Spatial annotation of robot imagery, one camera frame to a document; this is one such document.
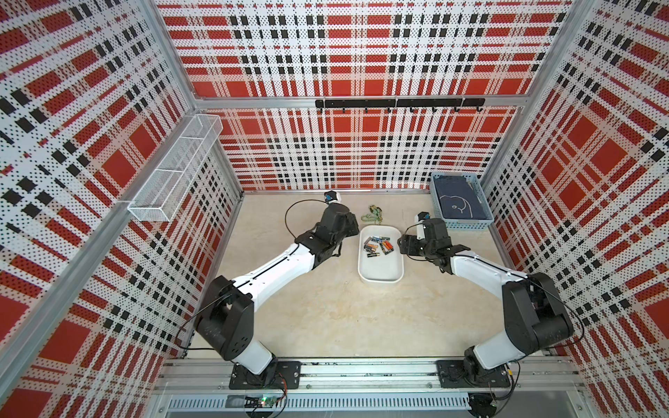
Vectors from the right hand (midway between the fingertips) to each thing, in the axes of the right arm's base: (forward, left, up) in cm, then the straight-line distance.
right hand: (411, 239), depth 93 cm
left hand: (+1, +19, +12) cm, 23 cm away
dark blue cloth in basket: (+22, -23, -2) cm, 32 cm away
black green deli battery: (-1, +14, -9) cm, 16 cm away
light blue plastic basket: (+12, -22, -6) cm, 26 cm away
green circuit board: (-47, +47, -8) cm, 68 cm away
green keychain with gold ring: (+19, +11, -8) cm, 24 cm away
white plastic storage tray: (-3, +11, -10) cm, 15 cm away
